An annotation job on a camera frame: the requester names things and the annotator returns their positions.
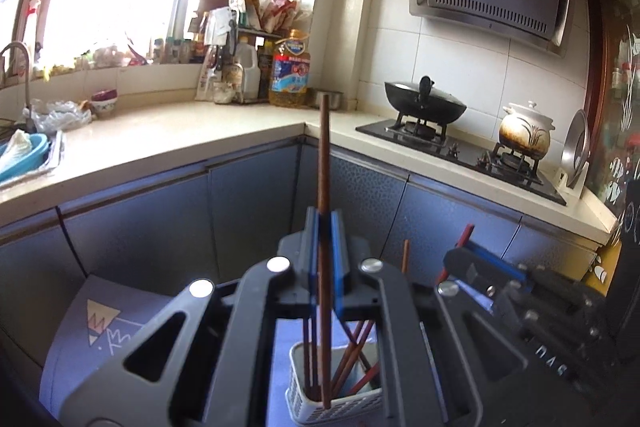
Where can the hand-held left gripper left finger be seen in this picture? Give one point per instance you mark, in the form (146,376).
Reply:
(314,252)

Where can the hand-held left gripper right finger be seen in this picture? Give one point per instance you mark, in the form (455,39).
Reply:
(340,257)

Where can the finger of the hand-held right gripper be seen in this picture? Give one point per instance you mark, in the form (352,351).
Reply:
(480,269)

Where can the reddish wooden chopstick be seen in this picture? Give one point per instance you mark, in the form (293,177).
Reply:
(465,237)

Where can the brown wooden chopstick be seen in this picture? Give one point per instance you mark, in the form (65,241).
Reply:
(324,157)

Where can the bunch of wooden chopsticks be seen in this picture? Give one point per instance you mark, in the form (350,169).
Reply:
(345,359)

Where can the pale blue plastic utensil basket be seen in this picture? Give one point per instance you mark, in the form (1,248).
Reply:
(345,409)

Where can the grey kitchen cabinets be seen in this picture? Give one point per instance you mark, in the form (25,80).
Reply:
(240,217)

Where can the black gas stove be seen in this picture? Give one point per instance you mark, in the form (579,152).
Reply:
(460,152)

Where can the white lid stand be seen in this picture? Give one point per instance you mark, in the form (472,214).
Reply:
(570,186)

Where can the white clay pot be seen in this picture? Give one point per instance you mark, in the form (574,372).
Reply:
(527,132)

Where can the metal pan lid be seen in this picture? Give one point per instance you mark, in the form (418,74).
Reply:
(575,152)

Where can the steel cup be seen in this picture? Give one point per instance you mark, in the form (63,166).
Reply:
(330,99)

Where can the white kitchen countertop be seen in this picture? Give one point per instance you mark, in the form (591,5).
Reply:
(200,132)

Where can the black wok with lid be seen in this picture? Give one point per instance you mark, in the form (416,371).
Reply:
(425,99)

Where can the large cooking oil bottle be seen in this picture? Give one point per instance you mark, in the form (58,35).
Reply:
(290,67)

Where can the white plastic jug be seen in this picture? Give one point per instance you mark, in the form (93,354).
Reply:
(245,74)

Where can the printed glass door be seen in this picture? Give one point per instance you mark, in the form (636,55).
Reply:
(620,107)

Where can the dark sauce bottle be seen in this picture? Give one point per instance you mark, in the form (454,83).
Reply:
(200,37)

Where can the row of small seasoning bottles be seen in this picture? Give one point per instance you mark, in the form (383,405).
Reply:
(172,51)

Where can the seasoning rack with packets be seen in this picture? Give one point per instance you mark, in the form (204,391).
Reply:
(260,12)

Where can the maroon and white bowl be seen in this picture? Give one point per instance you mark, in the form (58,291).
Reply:
(105,102)

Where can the metal sink tray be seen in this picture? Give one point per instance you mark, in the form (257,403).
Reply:
(55,157)

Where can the clear plastic bag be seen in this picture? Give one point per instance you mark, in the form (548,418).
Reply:
(62,114)

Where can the blue plastic basin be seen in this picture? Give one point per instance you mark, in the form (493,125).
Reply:
(30,154)

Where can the white cloth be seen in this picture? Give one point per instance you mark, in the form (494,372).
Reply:
(15,144)

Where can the metal faucet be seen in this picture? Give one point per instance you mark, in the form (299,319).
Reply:
(20,77)

